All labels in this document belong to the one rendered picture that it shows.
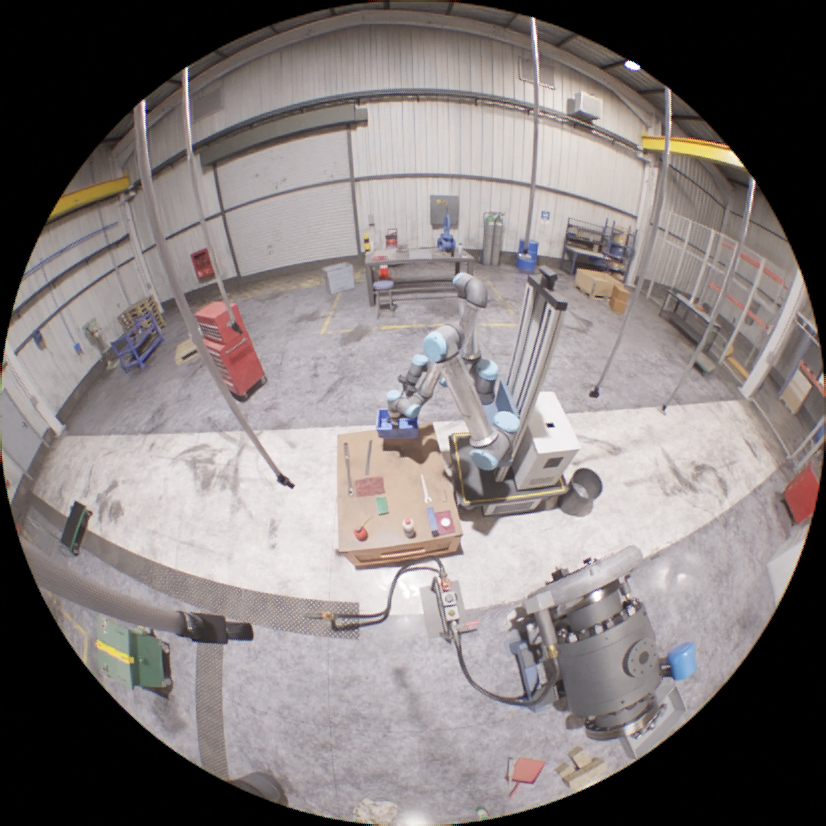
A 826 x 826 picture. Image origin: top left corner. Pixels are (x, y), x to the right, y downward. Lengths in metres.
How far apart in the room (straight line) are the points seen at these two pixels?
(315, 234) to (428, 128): 4.38
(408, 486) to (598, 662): 1.64
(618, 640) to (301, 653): 2.03
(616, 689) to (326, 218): 9.39
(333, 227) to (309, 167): 2.01
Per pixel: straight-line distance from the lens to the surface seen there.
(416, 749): 2.44
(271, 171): 9.05
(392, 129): 8.52
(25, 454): 9.80
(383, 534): 1.83
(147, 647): 3.00
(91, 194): 11.60
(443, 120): 8.71
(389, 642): 2.21
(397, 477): 2.00
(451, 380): 1.21
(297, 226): 8.82
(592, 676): 1.70
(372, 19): 9.94
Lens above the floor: 2.19
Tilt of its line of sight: 46 degrees down
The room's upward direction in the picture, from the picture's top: 2 degrees counter-clockwise
